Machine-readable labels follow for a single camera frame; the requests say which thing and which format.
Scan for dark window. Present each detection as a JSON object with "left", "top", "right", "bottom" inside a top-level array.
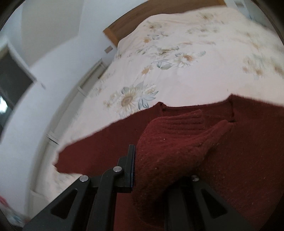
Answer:
[{"left": 1, "top": 44, "right": 36, "bottom": 137}]

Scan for wooden headboard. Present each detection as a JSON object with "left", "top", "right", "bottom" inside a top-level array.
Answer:
[{"left": 103, "top": 0, "right": 225, "bottom": 46}]

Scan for dark red knit sweater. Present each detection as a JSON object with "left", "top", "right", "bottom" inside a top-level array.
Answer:
[{"left": 55, "top": 95, "right": 283, "bottom": 230}]

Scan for left wall switch plate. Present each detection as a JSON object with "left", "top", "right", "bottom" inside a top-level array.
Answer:
[{"left": 104, "top": 46, "right": 113, "bottom": 53}]

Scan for white low cabinet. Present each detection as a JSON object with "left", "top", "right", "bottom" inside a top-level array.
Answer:
[{"left": 30, "top": 59, "right": 107, "bottom": 199}]

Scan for floral pink duvet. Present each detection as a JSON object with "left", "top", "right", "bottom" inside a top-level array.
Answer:
[{"left": 44, "top": 7, "right": 283, "bottom": 201}]

